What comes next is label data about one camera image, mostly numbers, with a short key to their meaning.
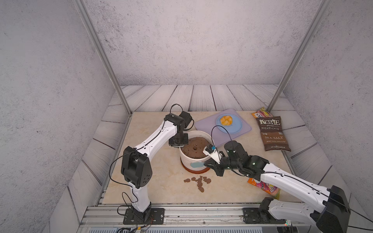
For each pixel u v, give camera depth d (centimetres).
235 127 110
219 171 64
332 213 38
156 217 73
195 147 87
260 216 64
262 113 116
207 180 86
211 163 66
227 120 111
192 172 87
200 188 83
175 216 75
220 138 108
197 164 76
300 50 85
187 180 85
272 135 103
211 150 62
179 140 72
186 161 79
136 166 47
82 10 71
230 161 61
